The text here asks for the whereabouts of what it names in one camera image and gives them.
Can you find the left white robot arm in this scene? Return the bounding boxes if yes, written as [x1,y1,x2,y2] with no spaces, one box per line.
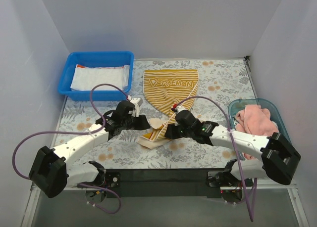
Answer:
[28,98,150,198]

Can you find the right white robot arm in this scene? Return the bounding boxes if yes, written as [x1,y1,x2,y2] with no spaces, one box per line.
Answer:
[165,110,301,185]

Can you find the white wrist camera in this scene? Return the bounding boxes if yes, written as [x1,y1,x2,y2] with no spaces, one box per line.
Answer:
[171,104,186,126]
[130,98,143,117]

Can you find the aluminium frame rail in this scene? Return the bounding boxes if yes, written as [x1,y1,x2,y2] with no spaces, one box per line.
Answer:
[22,169,309,227]

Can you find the orange cartoon towel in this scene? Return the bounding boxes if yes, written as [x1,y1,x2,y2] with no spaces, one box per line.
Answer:
[76,64,125,69]

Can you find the blue plastic bin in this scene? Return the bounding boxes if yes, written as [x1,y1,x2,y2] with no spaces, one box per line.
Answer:
[58,51,134,101]

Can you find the yellow striped towel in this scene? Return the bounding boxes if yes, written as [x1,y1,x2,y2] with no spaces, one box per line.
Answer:
[137,69,199,149]

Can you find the teal laundry basket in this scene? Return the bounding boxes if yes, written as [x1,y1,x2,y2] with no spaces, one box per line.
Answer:
[228,97,292,163]

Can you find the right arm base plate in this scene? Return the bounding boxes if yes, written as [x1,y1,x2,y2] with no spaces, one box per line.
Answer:
[207,170,248,188]

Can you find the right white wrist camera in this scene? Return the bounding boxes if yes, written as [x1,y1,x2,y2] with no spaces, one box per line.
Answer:
[171,104,186,126]

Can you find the white towel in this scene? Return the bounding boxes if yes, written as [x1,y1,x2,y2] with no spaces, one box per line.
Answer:
[70,65,130,91]

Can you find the pink towel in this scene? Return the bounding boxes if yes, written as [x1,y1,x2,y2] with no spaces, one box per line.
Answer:
[234,104,280,161]

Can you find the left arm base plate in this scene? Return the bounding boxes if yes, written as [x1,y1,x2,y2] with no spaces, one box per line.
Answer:
[101,172,121,188]

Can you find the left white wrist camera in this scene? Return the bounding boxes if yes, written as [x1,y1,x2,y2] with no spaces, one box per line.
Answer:
[130,98,143,117]

